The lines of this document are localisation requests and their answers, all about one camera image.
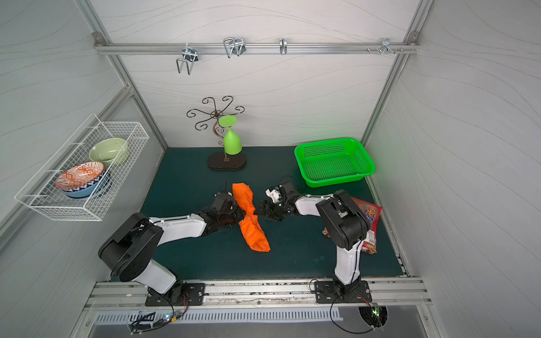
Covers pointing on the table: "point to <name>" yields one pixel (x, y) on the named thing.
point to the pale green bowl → (107, 150)
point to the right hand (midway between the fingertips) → (259, 214)
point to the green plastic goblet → (232, 144)
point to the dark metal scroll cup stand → (220, 160)
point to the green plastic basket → (333, 162)
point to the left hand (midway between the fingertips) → (246, 213)
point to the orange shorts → (250, 224)
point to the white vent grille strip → (270, 315)
